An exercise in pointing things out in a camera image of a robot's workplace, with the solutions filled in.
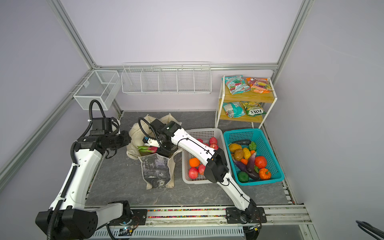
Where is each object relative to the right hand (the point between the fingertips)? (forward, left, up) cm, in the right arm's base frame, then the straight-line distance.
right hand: (164, 150), depth 83 cm
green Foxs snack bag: (+28, -55, +5) cm, 62 cm away
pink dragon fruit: (-1, +8, +3) cm, 9 cm away
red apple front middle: (-8, -21, -8) cm, 24 cm away
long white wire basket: (+45, +2, +18) cm, 48 cm away
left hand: (+1, +15, +10) cm, 18 cm away
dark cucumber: (+12, -49, -10) cm, 51 cm away
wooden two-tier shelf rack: (+25, -49, +17) cm, 57 cm away
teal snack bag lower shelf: (+27, -42, +5) cm, 50 cm away
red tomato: (-3, -56, -8) cm, 56 cm away
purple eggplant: (-9, -47, -5) cm, 48 cm away
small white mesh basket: (+44, +45, +13) cm, 64 cm away
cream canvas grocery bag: (-13, 0, +3) cm, 13 cm away
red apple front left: (-10, -16, -8) cm, 21 cm away
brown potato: (0, -43, -5) cm, 43 cm away
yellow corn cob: (+3, -49, -8) cm, 50 cm away
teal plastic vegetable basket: (+5, -60, -7) cm, 61 cm away
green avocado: (-12, -44, -9) cm, 47 cm away
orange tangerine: (-3, -17, -8) cm, 19 cm away
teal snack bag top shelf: (+30, -41, +23) cm, 55 cm away
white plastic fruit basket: (+16, -24, -7) cm, 30 cm away
